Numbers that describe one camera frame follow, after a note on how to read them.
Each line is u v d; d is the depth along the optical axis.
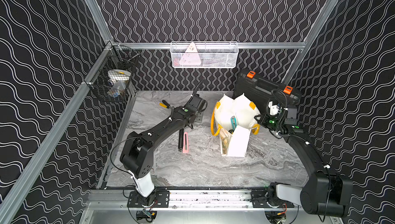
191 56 0.90
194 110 0.66
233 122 1.03
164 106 1.12
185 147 0.90
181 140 0.95
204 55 1.30
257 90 0.93
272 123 0.71
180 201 0.76
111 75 0.80
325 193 0.40
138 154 0.45
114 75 0.80
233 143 0.80
